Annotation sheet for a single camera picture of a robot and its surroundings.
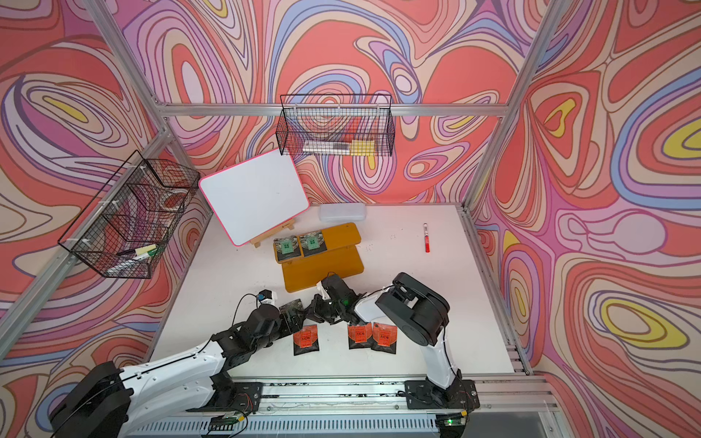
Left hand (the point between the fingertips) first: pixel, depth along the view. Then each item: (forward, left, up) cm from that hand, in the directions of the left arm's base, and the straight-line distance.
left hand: (300, 319), depth 85 cm
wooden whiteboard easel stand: (+31, +21, +1) cm, 37 cm away
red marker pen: (+34, -47, -2) cm, 58 cm away
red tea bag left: (-5, -2, -3) cm, 7 cm away
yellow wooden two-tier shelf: (+25, -13, -1) cm, 28 cm away
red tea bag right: (-5, -27, -3) cm, 27 cm away
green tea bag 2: (+20, +5, +12) cm, 23 cm away
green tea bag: (-2, +1, +9) cm, 9 cm away
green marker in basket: (+8, +40, +24) cm, 48 cm away
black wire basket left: (+14, +46, +27) cm, 55 cm away
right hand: (+1, 0, -3) cm, 3 cm away
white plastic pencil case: (+50, -12, -2) cm, 52 cm away
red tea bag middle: (-4, -19, -3) cm, 19 cm away
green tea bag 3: (+21, -3, +12) cm, 25 cm away
